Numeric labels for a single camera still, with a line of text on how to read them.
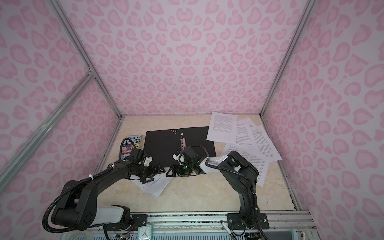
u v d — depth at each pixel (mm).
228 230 704
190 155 739
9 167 512
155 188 835
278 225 723
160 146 1014
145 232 691
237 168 548
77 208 419
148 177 791
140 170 742
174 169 783
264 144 1033
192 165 730
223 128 1137
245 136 1068
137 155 725
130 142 819
